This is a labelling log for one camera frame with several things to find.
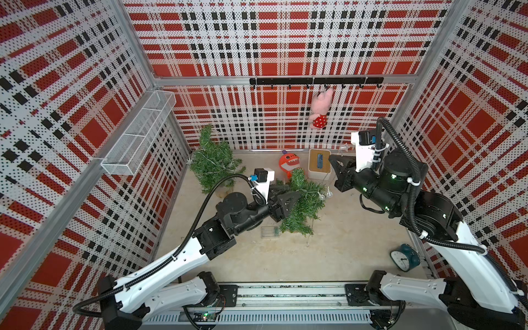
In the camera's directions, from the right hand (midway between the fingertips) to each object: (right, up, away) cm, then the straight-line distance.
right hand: (334, 159), depth 54 cm
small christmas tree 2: (-5, -14, +12) cm, 19 cm away
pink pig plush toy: (+5, +27, +38) cm, 47 cm away
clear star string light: (-2, -11, +7) cm, 13 cm away
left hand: (-10, -9, +6) cm, 15 cm away
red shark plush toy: (-9, +1, +50) cm, 51 cm away
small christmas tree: (-41, 0, +26) cm, 49 cm away
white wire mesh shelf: (-85, +3, +38) cm, 93 cm away
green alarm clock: (+33, -36, +21) cm, 53 cm away
